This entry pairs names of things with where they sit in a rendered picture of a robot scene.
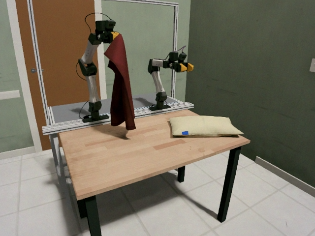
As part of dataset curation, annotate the grey slotted mounting rail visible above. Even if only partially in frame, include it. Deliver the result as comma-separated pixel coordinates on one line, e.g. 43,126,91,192
48,92,185,126

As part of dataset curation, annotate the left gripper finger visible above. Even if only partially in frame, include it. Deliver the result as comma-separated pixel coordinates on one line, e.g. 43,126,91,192
180,64,187,72
188,63,193,72

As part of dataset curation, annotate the dark red pillowcase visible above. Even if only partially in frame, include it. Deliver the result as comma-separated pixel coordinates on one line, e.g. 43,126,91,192
104,34,136,130

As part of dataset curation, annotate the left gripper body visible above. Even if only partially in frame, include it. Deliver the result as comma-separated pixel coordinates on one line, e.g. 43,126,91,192
174,62,189,73

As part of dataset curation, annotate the cream pillow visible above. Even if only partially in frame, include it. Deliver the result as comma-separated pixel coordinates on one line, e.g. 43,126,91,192
169,116,243,137

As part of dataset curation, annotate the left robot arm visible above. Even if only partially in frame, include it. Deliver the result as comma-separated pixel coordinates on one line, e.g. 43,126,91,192
148,52,187,111

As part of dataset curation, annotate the grey slotted aluminium crossbar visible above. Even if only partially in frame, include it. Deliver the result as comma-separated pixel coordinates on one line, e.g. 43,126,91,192
42,102,194,135

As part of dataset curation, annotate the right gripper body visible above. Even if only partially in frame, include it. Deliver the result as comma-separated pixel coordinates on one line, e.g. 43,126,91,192
102,31,113,44

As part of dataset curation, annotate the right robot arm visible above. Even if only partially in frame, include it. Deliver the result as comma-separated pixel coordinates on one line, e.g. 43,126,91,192
78,20,116,123

